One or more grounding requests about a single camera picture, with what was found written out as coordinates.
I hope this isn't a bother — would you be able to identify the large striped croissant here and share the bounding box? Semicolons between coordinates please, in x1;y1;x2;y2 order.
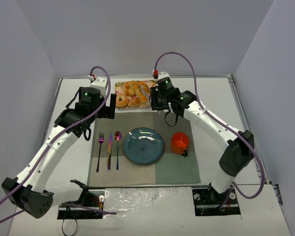
136;82;149;103

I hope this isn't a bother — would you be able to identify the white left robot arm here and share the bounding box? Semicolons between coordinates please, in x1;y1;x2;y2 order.
1;87;116;218

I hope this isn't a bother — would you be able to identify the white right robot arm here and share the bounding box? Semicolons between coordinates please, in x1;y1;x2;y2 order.
138;77;254;194

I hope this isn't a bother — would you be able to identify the twisted round bread roll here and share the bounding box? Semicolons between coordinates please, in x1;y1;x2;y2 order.
124;81;139;96

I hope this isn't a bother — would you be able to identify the floral rectangular tray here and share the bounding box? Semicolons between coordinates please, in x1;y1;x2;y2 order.
115;80;156;109

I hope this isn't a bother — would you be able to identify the brown oval bun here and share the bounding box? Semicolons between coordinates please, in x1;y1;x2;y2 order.
127;97;141;108

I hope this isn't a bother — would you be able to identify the iridescent spoon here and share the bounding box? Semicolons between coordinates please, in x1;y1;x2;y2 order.
114;131;122;171

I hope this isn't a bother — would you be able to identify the iridescent knife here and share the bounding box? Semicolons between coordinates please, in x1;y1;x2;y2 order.
107;133;113;171

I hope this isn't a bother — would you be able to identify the iridescent fork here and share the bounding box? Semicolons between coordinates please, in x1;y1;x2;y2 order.
96;132;104;173

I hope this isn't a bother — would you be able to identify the orange enamel mug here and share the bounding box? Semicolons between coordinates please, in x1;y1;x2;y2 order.
171;132;190;157

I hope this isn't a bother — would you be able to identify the blue ceramic plate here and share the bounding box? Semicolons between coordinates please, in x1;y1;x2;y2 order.
122;127;164;166

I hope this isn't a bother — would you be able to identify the grey patchwork placemat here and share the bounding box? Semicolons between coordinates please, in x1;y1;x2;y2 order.
88;112;201;187

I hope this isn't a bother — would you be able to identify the ring bagel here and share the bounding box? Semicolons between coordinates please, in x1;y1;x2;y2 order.
116;94;129;109

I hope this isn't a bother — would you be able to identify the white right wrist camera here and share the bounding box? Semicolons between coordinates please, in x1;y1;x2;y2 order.
152;70;169;80

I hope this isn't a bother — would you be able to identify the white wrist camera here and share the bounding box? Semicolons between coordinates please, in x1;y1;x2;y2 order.
88;75;108;97
152;70;169;80

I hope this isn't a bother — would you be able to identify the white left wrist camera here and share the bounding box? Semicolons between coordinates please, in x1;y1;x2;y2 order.
88;75;108;97

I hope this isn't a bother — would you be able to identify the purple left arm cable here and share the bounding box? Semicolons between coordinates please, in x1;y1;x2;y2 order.
0;65;118;228

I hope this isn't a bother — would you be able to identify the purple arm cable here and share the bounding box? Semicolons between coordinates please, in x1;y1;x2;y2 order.
0;65;118;228
154;51;265;211

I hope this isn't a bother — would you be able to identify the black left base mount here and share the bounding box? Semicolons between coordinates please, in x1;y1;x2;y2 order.
57;189;106;220

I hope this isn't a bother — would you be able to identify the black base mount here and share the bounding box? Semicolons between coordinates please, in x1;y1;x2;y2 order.
192;185;241;216
57;189;106;220

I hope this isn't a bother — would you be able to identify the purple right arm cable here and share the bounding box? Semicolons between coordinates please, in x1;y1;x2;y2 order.
154;51;265;211

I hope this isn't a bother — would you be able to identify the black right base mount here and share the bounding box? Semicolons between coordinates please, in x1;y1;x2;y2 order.
192;185;241;216

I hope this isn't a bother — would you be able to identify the aluminium rail frame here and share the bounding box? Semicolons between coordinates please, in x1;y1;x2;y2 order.
227;74;283;207

